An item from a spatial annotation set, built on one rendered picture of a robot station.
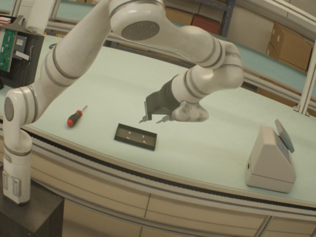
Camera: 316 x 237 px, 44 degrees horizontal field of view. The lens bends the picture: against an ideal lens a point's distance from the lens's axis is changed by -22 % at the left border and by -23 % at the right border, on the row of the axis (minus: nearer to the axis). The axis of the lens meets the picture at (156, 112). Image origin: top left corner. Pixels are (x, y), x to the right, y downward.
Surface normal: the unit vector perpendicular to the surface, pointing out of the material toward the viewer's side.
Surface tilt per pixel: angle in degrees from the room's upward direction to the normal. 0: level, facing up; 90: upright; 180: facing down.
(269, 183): 90
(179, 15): 90
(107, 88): 0
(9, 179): 90
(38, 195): 0
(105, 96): 0
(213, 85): 141
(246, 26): 90
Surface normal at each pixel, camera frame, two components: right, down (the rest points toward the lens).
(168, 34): 0.39, 0.84
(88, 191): 0.26, -0.88
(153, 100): -0.64, -0.12
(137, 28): 0.14, 0.89
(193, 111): 0.48, -0.40
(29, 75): -0.55, 0.19
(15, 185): -0.26, 0.33
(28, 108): 0.77, 0.14
